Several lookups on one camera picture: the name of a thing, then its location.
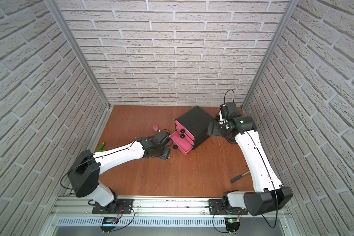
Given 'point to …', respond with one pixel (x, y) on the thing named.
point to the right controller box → (232, 224)
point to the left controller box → (108, 223)
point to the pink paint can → (155, 128)
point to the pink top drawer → (184, 130)
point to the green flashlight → (100, 148)
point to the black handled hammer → (234, 179)
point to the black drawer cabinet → (195, 121)
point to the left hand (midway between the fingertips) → (167, 151)
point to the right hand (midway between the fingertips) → (219, 130)
